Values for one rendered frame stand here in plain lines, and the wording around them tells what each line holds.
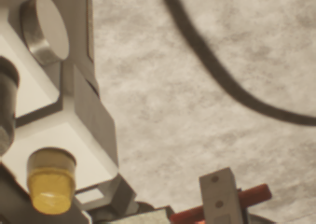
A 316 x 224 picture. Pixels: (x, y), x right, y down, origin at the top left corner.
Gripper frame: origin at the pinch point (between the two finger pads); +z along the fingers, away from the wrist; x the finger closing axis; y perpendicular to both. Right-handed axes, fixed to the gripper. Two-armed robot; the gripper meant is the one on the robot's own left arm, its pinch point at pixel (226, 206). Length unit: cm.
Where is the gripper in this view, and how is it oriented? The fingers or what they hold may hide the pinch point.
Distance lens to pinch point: 52.0
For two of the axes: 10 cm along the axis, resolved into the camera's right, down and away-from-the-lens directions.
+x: 3.8, 6.0, 7.0
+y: -9.2, 3.3, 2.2
